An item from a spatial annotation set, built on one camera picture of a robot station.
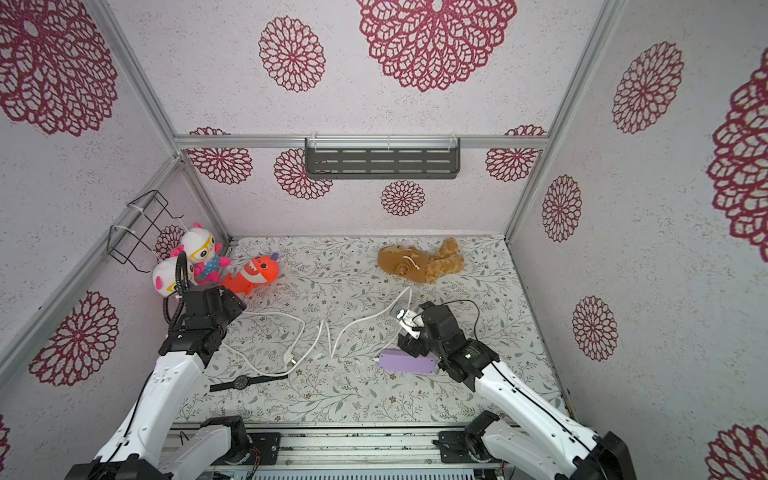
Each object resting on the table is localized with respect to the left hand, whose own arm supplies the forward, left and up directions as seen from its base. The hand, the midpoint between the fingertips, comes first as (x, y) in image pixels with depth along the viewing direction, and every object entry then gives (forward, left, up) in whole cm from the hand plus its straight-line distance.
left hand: (227, 304), depth 81 cm
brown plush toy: (+20, -56, -9) cm, 60 cm away
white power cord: (-9, -15, -15) cm, 23 cm away
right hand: (-3, -51, 0) cm, 51 cm away
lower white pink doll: (+8, +19, +3) cm, 21 cm away
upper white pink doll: (+21, +15, 0) cm, 26 cm away
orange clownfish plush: (+19, -1, -9) cm, 21 cm away
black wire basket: (+10, +22, +15) cm, 28 cm away
